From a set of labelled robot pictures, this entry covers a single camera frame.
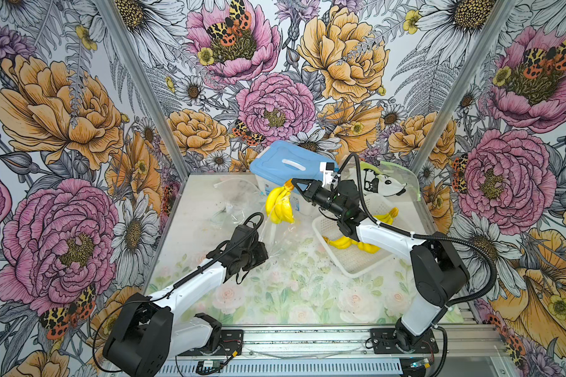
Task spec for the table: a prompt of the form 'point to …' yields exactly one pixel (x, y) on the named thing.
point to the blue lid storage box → (275, 162)
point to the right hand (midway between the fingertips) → (291, 184)
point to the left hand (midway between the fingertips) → (267, 260)
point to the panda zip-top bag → (383, 179)
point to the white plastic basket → (352, 260)
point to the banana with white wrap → (278, 205)
